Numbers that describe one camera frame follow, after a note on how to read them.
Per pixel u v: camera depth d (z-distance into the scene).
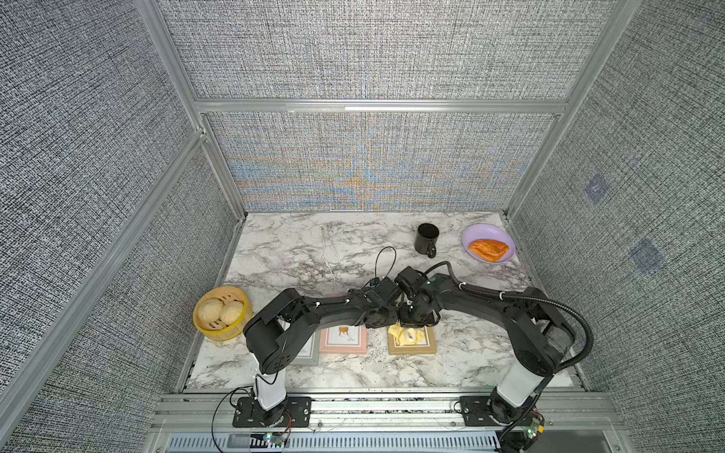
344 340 0.86
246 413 0.73
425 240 1.02
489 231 1.14
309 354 0.83
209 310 0.86
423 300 0.65
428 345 0.84
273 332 0.49
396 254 1.08
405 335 0.83
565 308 0.45
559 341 0.47
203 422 0.72
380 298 0.71
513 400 0.62
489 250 1.03
